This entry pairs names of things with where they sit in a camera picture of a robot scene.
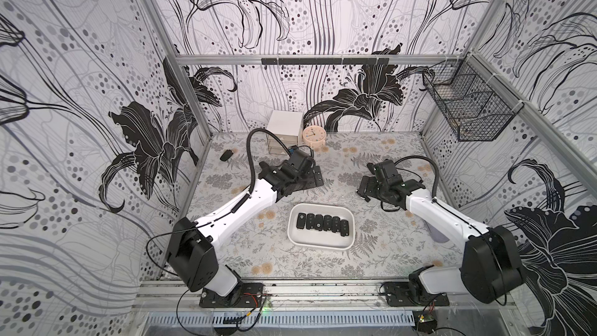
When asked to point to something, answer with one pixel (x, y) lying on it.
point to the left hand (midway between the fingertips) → (310, 182)
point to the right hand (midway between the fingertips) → (372, 185)
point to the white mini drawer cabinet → (288, 126)
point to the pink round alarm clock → (314, 137)
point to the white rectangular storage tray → (320, 239)
